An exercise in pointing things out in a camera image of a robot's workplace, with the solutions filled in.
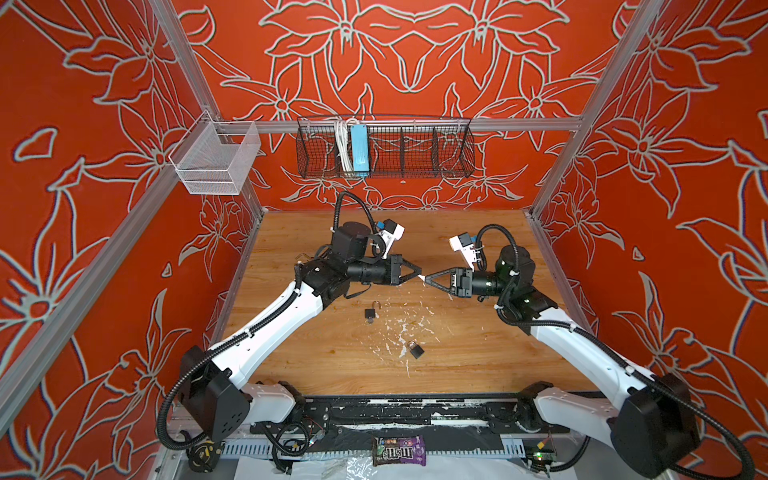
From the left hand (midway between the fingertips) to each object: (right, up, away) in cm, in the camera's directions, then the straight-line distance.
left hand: (421, 271), depth 66 cm
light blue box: (-16, +35, +24) cm, 45 cm away
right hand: (+1, -3, 0) cm, 4 cm away
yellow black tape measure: (-50, -42, 0) cm, 65 cm away
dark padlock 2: (+1, -25, +18) cm, 30 cm away
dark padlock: (-13, -16, +26) cm, 33 cm away
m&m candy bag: (-5, -42, +2) cm, 43 cm away
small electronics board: (+29, -45, +2) cm, 53 cm away
